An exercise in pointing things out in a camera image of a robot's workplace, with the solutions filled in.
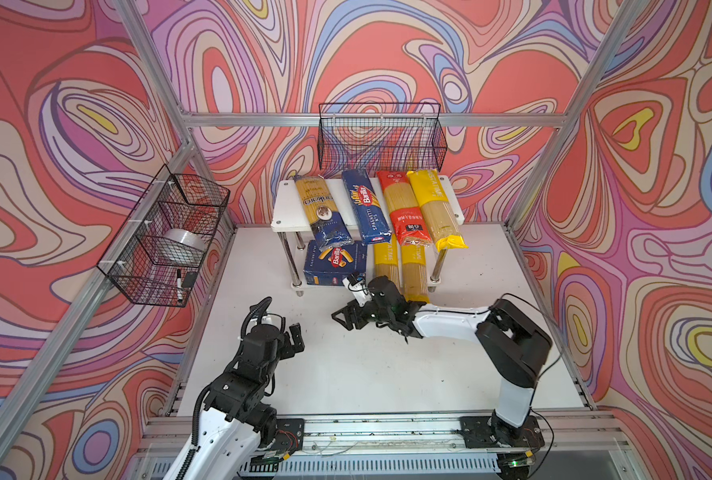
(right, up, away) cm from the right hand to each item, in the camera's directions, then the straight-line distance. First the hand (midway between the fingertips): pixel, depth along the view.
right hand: (343, 315), depth 87 cm
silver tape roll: (-39, +23, -14) cm, 47 cm away
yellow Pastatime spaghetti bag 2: (+22, +12, +8) cm, 27 cm away
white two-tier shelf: (-13, +28, -12) cm, 33 cm away
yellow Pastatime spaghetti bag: (+14, +16, +11) cm, 24 cm away
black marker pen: (-39, +10, -15) cm, 44 cm away
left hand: (-14, -1, -9) cm, 17 cm away
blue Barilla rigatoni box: (-5, +14, +4) cm, 16 cm away
